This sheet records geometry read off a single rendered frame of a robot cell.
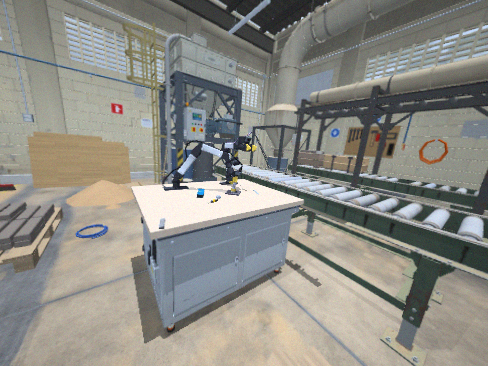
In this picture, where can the grey overhead duct pipe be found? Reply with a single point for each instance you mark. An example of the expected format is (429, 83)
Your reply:
(334, 18)

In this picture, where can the grey metal workbench cabinet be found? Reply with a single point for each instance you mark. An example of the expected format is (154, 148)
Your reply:
(211, 259)

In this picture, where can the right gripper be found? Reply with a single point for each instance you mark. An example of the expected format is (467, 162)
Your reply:
(229, 176)

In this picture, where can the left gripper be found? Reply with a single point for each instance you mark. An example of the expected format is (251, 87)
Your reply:
(248, 147)

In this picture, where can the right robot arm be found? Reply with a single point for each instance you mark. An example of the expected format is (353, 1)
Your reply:
(194, 154)

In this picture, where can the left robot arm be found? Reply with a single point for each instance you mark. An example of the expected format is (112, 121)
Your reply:
(229, 146)

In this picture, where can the dark grey steel gantry frame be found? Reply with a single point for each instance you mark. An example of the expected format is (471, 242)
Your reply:
(473, 69)

